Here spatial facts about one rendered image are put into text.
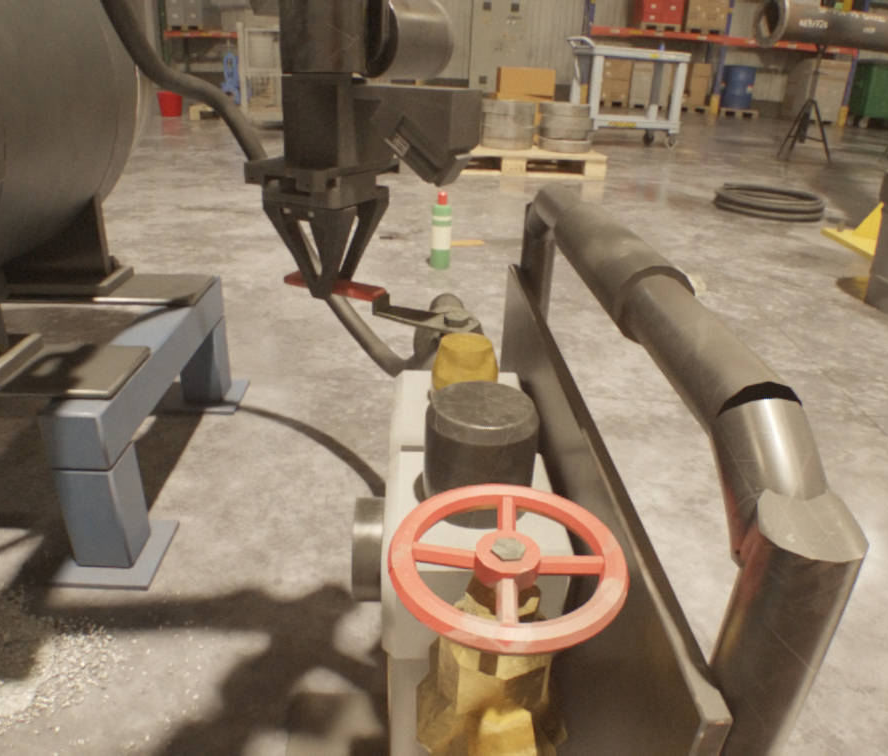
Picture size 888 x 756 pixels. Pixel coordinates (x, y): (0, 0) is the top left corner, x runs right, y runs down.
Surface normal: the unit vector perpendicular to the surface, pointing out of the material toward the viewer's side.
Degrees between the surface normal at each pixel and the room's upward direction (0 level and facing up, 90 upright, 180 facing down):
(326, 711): 0
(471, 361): 73
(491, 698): 90
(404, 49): 104
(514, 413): 0
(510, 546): 0
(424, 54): 110
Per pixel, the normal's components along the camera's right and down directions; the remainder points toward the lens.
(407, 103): -0.45, 0.37
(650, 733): -1.00, -0.02
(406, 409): 0.04, -0.90
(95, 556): 0.04, 0.44
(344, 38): 0.54, 0.38
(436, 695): -0.84, -0.47
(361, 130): 0.89, 0.22
